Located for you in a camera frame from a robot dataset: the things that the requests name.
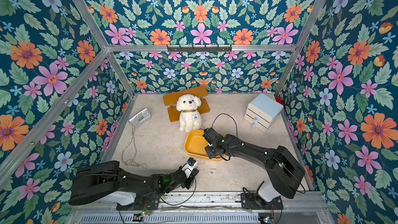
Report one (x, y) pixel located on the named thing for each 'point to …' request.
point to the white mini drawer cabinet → (261, 112)
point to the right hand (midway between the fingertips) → (210, 149)
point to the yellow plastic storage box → (195, 144)
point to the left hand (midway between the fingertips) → (200, 171)
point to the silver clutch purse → (140, 117)
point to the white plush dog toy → (190, 118)
